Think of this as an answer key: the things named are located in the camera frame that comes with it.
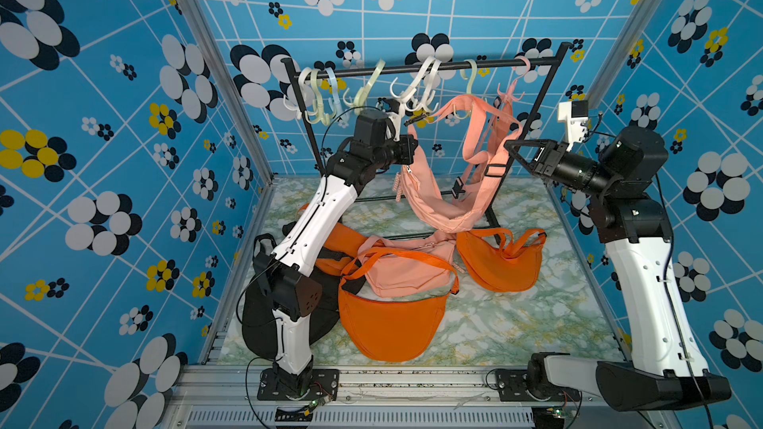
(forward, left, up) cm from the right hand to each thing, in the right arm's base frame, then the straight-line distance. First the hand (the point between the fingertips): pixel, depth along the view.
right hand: (510, 143), depth 56 cm
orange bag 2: (-20, +23, -47) cm, 56 cm away
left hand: (+15, +16, -10) cm, 24 cm away
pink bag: (-4, +21, -46) cm, 51 cm away
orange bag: (+7, +40, -44) cm, 60 cm away
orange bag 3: (+1, -10, -48) cm, 49 cm away
